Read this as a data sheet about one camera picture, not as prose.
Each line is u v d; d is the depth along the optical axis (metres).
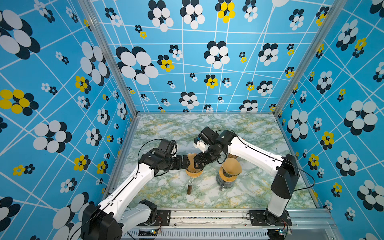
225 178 0.77
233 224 0.72
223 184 0.77
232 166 0.77
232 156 0.56
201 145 0.73
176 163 0.69
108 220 0.38
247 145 0.52
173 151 0.64
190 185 0.76
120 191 0.44
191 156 0.74
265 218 0.65
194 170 0.72
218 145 0.56
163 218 0.73
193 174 0.76
